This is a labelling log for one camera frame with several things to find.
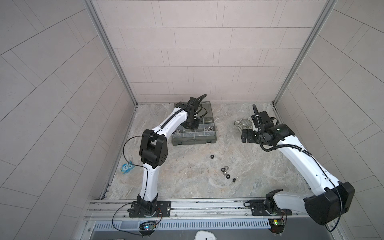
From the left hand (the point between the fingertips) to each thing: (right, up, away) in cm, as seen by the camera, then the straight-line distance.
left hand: (197, 125), depth 92 cm
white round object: (+3, -45, -28) cm, 53 cm away
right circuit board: (+37, -44, -24) cm, 62 cm away
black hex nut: (+9, -19, -3) cm, 21 cm away
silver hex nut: (+17, -24, -7) cm, 30 cm away
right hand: (+27, -5, -13) cm, 30 cm away
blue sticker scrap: (-39, -23, -9) cm, 47 cm away
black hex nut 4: (+20, -29, -12) cm, 37 cm away
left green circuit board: (-21, -43, -27) cm, 55 cm away
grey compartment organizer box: (+5, -6, +5) cm, 9 cm away
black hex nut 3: (+17, -27, -11) cm, 34 cm away
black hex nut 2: (+14, -25, -7) cm, 30 cm away
